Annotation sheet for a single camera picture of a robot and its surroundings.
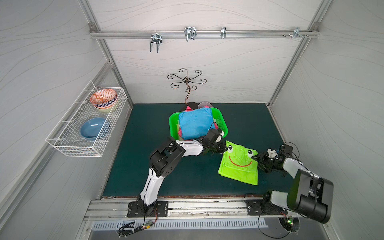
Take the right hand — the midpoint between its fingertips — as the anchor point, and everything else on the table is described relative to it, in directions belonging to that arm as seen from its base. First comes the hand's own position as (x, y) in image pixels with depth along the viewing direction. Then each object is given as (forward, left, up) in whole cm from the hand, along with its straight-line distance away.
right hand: (256, 160), depth 89 cm
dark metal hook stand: (+30, +50, +32) cm, 66 cm away
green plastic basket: (+27, +22, +5) cm, 35 cm away
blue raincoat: (+21, +38, +7) cm, 44 cm away
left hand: (+4, +16, +4) cm, 17 cm away
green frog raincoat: (-3, +12, +1) cm, 12 cm away
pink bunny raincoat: (+33, +44, +9) cm, 56 cm away
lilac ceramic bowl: (+40, +33, +6) cm, 52 cm away
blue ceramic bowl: (-2, +82, +32) cm, 88 cm away
